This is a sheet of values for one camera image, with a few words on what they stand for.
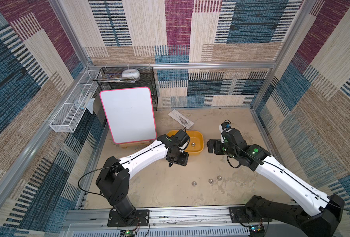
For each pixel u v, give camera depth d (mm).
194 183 845
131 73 896
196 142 992
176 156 687
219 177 856
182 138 669
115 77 917
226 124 672
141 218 725
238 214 741
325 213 380
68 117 917
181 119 1121
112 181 435
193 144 992
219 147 673
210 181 851
